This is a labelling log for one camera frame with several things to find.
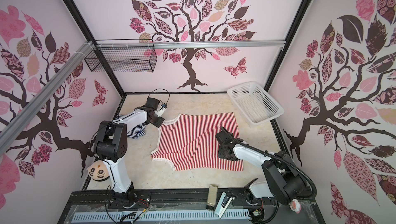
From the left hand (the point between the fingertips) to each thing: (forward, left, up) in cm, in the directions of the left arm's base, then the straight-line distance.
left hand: (157, 121), depth 100 cm
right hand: (-20, -43, -3) cm, 47 cm away
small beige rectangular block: (-43, -35, +1) cm, 55 cm away
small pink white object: (-48, -72, +3) cm, 86 cm away
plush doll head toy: (-33, +22, +5) cm, 40 cm away
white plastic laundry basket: (+17, -70, -2) cm, 72 cm away
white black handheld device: (-47, -40, 0) cm, 62 cm away
